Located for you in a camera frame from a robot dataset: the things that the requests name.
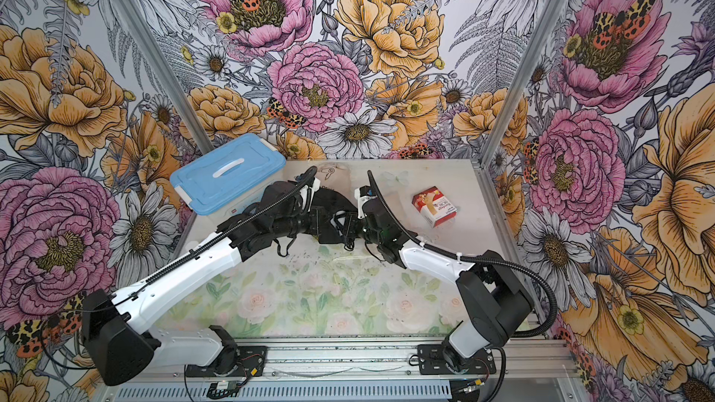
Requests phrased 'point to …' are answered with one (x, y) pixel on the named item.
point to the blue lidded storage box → (217, 187)
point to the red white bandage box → (435, 207)
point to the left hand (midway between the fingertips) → (329, 223)
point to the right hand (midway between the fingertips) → (338, 225)
